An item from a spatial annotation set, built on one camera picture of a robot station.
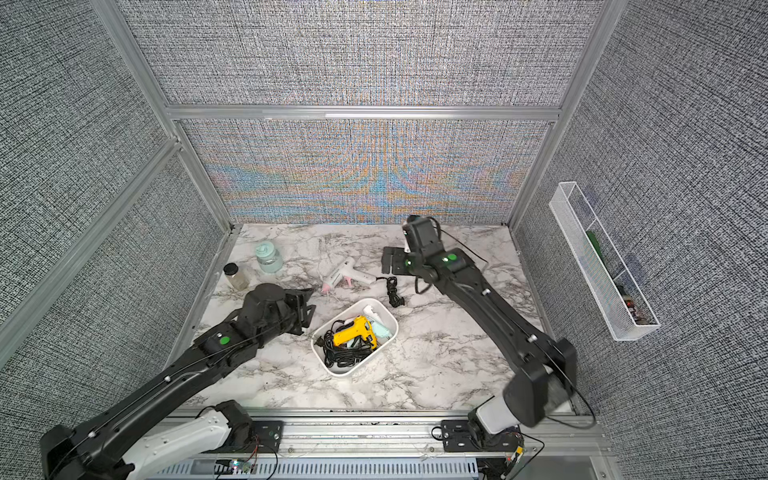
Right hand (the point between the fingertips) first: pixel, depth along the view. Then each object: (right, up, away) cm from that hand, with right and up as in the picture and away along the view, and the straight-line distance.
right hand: (397, 252), depth 79 cm
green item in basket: (+48, +2, -5) cm, 49 cm away
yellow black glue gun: (-11, -21, +4) cm, 24 cm away
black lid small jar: (-51, -8, +18) cm, 55 cm away
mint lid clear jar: (-42, -2, +22) cm, 48 cm away
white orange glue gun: (-8, -19, +14) cm, 24 cm away
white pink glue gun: (-16, -6, +24) cm, 30 cm away
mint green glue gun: (-5, -23, +9) cm, 25 cm away
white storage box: (-2, -20, +11) cm, 23 cm away
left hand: (-18, -9, -5) cm, 21 cm away
